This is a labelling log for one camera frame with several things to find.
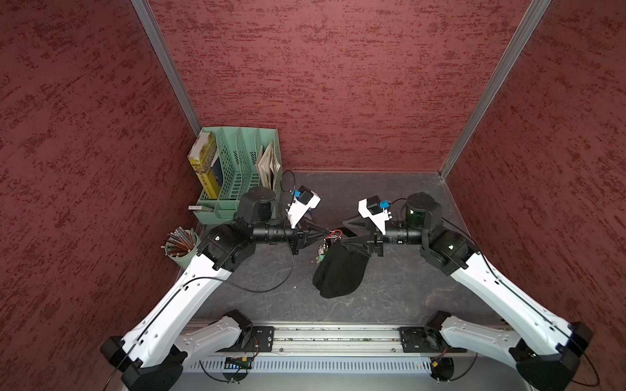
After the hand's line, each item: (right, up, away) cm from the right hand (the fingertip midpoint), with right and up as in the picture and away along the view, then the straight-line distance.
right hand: (343, 237), depth 61 cm
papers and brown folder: (-26, +22, +31) cm, 46 cm away
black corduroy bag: (-1, -9, +1) cm, 9 cm away
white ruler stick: (-50, +6, +24) cm, 55 cm away
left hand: (-5, 0, -2) cm, 6 cm away
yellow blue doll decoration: (-6, -5, +2) cm, 8 cm away
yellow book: (-52, +25, +30) cm, 65 cm away
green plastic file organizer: (-40, +28, +53) cm, 72 cm away
